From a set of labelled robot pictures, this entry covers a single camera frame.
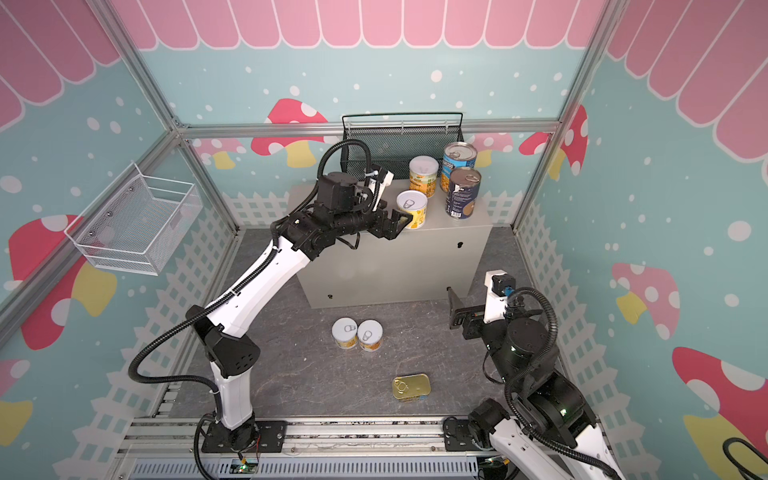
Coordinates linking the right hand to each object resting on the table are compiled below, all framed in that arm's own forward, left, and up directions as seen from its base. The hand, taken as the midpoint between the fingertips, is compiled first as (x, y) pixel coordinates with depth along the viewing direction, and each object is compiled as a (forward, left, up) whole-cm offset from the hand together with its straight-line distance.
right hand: (471, 289), depth 61 cm
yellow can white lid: (+4, +23, -29) cm, 38 cm away
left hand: (+20, +15, +2) cm, 25 cm away
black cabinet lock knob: (+18, -1, -7) cm, 19 cm away
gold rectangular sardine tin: (-11, +12, -30) cm, 34 cm away
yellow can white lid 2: (+4, +30, -30) cm, 43 cm away
